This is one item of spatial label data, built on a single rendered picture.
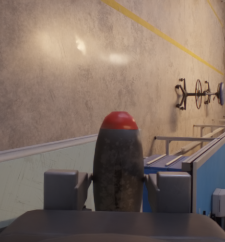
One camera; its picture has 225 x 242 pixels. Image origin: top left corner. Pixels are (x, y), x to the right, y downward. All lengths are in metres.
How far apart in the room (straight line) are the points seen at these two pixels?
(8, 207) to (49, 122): 1.73
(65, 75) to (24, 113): 0.48
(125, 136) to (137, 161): 0.01
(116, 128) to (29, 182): 0.25
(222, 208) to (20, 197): 1.96
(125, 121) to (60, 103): 2.03
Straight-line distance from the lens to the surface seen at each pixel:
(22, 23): 1.96
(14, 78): 1.86
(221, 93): 4.84
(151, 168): 1.79
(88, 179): 0.16
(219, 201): 2.25
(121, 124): 0.16
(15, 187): 0.38
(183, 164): 1.72
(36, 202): 0.42
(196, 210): 1.77
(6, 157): 0.37
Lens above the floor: 1.25
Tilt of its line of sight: 26 degrees down
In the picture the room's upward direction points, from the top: 91 degrees clockwise
